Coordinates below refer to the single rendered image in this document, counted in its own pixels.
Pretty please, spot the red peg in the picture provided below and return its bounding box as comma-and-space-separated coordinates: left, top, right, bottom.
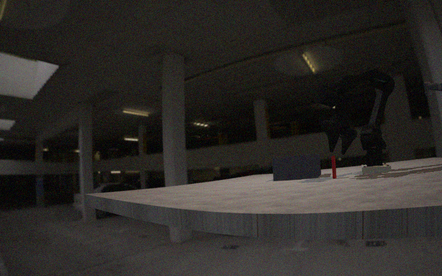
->
331, 156, 337, 179

